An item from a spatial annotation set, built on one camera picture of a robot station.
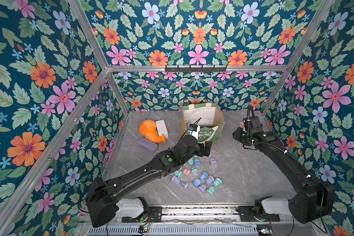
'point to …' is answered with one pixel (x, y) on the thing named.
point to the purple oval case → (147, 144)
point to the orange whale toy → (148, 129)
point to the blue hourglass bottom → (196, 182)
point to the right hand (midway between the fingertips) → (238, 133)
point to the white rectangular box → (161, 128)
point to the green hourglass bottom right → (217, 182)
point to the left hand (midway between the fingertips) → (206, 141)
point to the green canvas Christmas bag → (210, 117)
